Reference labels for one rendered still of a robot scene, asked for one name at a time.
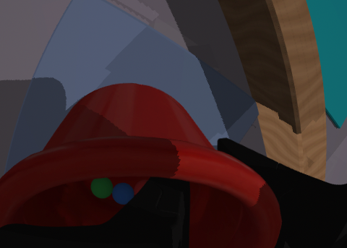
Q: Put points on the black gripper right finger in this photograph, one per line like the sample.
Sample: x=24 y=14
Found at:
x=313 y=212

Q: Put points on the brown wood-grain plank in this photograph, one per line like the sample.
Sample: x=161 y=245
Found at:
x=278 y=50

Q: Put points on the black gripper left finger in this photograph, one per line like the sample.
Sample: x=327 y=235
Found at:
x=157 y=217

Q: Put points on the green marble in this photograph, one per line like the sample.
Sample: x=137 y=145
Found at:
x=101 y=187

